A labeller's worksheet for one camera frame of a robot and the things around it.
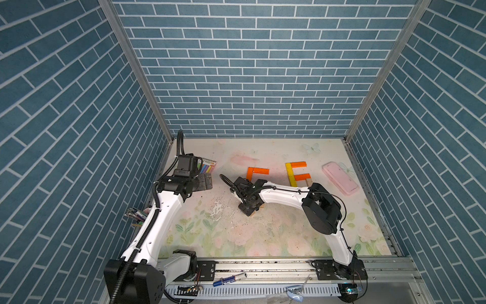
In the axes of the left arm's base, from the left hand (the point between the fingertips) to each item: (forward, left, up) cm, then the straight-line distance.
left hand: (204, 180), depth 80 cm
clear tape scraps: (-38, -37, -17) cm, 55 cm away
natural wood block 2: (-4, -26, -17) cm, 31 cm away
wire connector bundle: (-37, +4, -21) cm, 42 cm away
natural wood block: (+11, -52, -17) cm, 56 cm away
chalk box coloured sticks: (+20, +4, -16) cm, 26 cm away
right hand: (-5, -19, -18) cm, 26 cm away
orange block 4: (+14, -49, -17) cm, 53 cm away
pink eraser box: (+9, -70, -15) cm, 72 cm away
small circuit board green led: (-38, -57, -18) cm, 71 cm away
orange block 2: (+16, -20, -18) cm, 31 cm away
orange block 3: (+23, -49, -18) cm, 56 cm away
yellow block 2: (+10, -44, -17) cm, 48 cm away
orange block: (+18, -26, -17) cm, 36 cm away
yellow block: (+17, -42, -17) cm, 49 cm away
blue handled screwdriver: (-34, -12, -17) cm, 39 cm away
